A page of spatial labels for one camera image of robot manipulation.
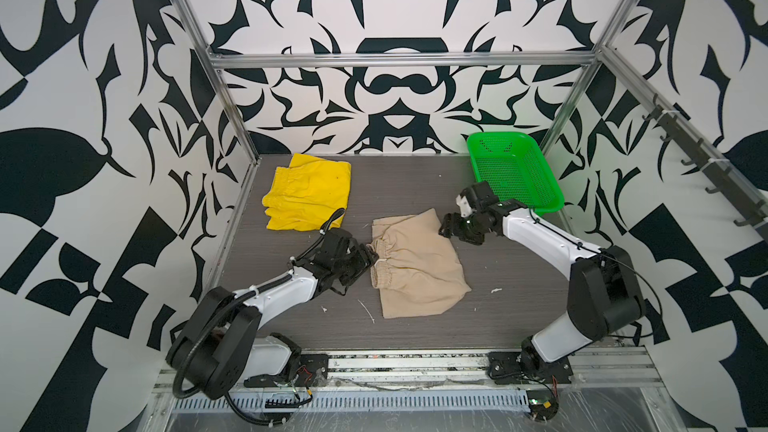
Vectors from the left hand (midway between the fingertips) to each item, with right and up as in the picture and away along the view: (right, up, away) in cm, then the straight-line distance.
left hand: (377, 255), depth 86 cm
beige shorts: (+12, -4, -1) cm, 13 cm away
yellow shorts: (-25, +17, +20) cm, 36 cm away
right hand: (+21, +7, +2) cm, 22 cm away
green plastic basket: (+51, +29, +32) cm, 67 cm away
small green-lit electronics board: (+39, -31, -15) cm, 53 cm away
